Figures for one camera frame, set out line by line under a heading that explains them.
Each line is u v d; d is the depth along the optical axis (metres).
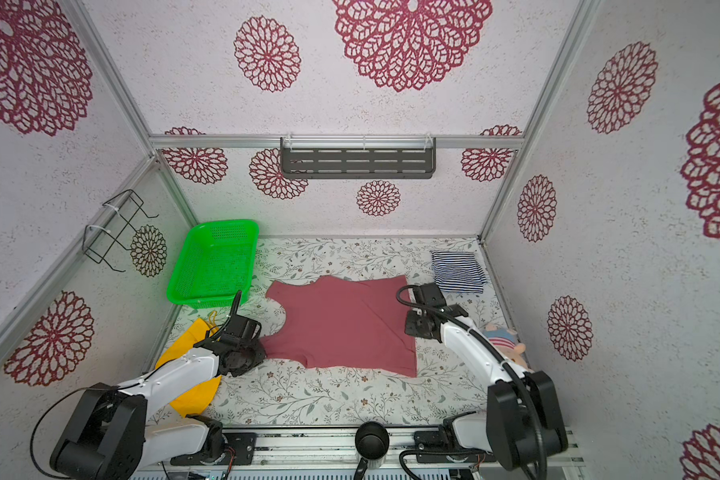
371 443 0.74
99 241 0.73
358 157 0.95
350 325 0.94
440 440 0.65
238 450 0.73
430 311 0.64
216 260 1.13
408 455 0.67
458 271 1.08
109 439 0.41
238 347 0.69
